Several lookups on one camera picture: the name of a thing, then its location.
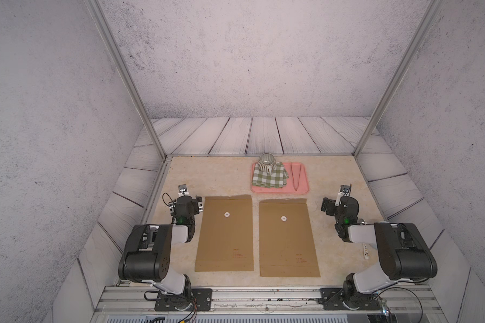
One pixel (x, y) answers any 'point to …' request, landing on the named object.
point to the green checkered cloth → (277, 178)
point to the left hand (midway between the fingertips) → (188, 197)
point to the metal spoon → (362, 222)
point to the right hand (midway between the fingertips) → (338, 198)
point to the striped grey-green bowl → (267, 163)
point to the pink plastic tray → (298, 182)
